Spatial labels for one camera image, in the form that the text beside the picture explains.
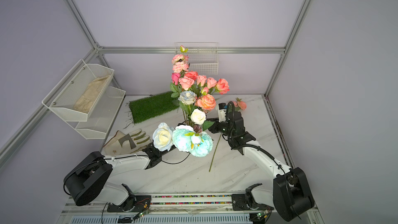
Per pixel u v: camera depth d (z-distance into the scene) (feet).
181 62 2.22
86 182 1.42
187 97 2.03
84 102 2.49
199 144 1.27
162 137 1.61
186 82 2.06
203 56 3.12
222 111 2.35
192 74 2.26
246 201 2.21
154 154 2.16
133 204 2.30
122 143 2.99
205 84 2.30
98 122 2.97
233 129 2.05
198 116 1.66
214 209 2.40
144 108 3.55
